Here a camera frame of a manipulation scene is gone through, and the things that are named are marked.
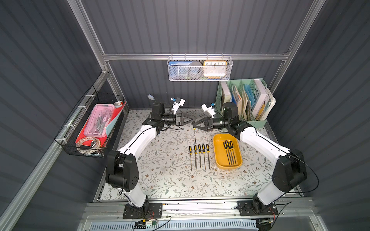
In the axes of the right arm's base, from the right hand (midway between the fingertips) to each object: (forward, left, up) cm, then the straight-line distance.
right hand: (198, 125), depth 72 cm
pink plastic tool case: (+4, +51, +2) cm, 51 cm away
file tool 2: (+1, -5, -31) cm, 31 cm away
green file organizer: (+31, -36, -7) cm, 48 cm away
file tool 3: (+1, -3, -30) cm, 31 cm away
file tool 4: (0, 0, -29) cm, 29 cm away
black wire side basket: (-12, +50, -1) cm, 51 cm away
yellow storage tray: (+1, -17, -31) cm, 35 cm away
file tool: (+1, -8, -31) cm, 32 cm away
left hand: (+3, +3, 0) cm, 4 cm away
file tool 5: (-1, +4, -29) cm, 30 cm away
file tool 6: (+15, +1, -30) cm, 34 cm away
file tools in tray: (+4, -22, -29) cm, 37 cm away
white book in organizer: (+29, -44, -9) cm, 53 cm away
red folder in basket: (-9, +46, -1) cm, 46 cm away
